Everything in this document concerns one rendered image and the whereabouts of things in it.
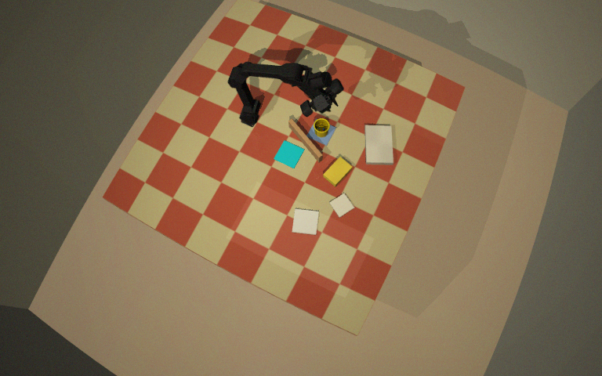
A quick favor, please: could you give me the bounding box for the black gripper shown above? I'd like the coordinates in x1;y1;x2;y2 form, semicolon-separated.
300;78;343;117

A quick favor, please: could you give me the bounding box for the white square tile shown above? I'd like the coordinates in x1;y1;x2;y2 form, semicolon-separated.
292;209;319;235

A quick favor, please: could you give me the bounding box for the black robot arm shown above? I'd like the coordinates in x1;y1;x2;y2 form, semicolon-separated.
228;61;333;127

